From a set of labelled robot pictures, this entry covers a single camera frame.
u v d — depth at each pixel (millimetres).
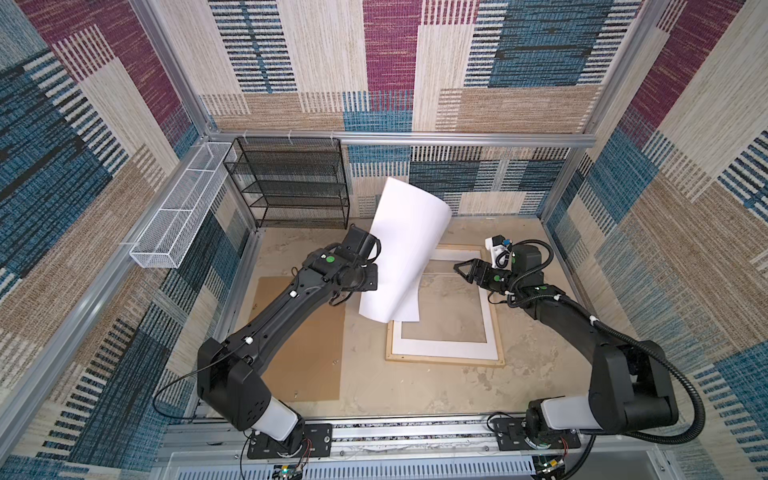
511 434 729
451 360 867
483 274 760
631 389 425
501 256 778
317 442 731
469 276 777
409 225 913
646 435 440
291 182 1089
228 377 401
